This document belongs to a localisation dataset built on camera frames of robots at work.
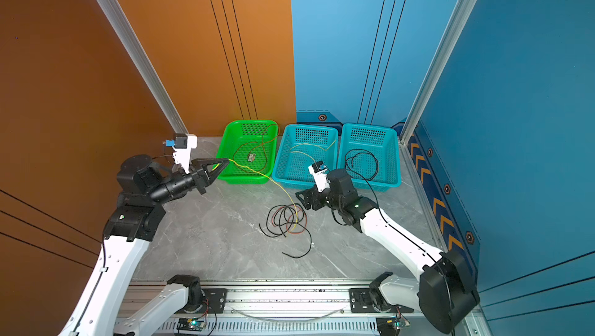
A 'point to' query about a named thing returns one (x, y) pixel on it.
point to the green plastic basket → (251, 146)
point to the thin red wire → (290, 216)
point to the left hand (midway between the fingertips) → (228, 160)
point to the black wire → (352, 157)
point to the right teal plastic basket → (370, 155)
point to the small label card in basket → (252, 157)
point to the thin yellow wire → (311, 145)
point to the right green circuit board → (390, 326)
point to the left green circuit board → (190, 324)
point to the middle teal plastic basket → (301, 146)
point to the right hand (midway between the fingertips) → (307, 190)
